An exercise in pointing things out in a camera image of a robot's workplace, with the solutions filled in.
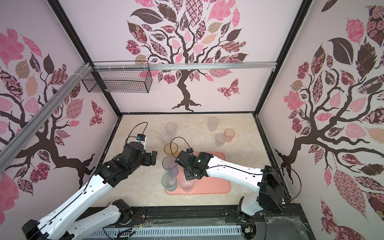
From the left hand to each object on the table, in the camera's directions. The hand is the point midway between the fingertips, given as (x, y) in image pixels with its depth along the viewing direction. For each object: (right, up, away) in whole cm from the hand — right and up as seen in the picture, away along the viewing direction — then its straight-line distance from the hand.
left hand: (149, 154), depth 76 cm
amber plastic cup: (+11, +2, +10) cm, 15 cm away
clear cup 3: (+37, +17, +28) cm, 50 cm away
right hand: (+21, -10, +1) cm, 24 cm away
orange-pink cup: (+48, +9, +27) cm, 56 cm away
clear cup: (+3, +7, +27) cm, 28 cm away
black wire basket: (-40, +53, +46) cm, 81 cm away
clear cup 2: (+19, -19, +8) cm, 28 cm away
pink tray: (+30, -20, +8) cm, 37 cm away
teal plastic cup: (+9, -17, +8) cm, 21 cm away
